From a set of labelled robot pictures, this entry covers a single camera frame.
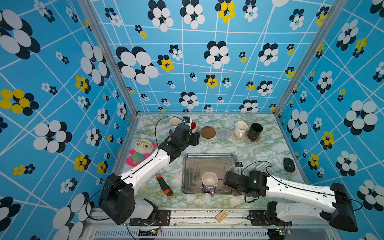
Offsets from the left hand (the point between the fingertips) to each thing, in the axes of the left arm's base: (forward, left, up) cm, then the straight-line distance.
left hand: (197, 132), depth 82 cm
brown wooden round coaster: (+16, -8, -22) cm, 28 cm away
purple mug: (-20, -7, -20) cm, 29 cm away
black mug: (+10, -38, -12) cm, 42 cm away
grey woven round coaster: (+15, -19, -21) cm, 32 cm away
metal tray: (-8, +2, -25) cm, 26 cm away
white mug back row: (+13, -29, -12) cm, 34 cm away
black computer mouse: (-10, -55, -19) cm, 59 cm away
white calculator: (-11, -40, -20) cm, 46 cm away
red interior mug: (+15, +3, -13) cm, 20 cm away
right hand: (-26, -20, -13) cm, 35 cm away
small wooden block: (-37, -12, -21) cm, 44 cm away
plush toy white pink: (-2, +34, -14) cm, 37 cm away
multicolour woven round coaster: (+10, -28, -20) cm, 36 cm away
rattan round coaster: (+9, -37, -21) cm, 44 cm away
